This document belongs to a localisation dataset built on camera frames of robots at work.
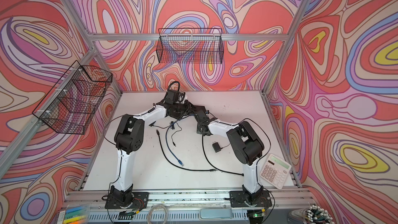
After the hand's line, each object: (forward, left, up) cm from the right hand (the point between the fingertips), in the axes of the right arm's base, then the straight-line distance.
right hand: (204, 131), depth 99 cm
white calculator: (-27, -36, +3) cm, 45 cm away
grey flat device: (-44, -3, +2) cm, 44 cm away
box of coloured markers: (-42, +61, +2) cm, 74 cm away
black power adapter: (-12, -6, +2) cm, 13 cm away
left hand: (+10, +3, +13) cm, 17 cm away
